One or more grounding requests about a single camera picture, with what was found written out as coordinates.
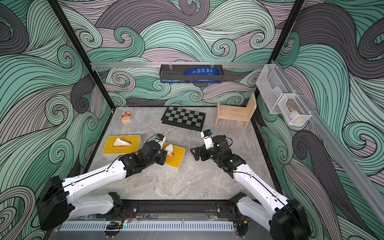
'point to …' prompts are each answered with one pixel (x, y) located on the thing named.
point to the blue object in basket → (203, 71)
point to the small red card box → (126, 116)
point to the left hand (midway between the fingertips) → (166, 150)
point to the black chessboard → (188, 118)
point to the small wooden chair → (238, 113)
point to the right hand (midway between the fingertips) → (199, 147)
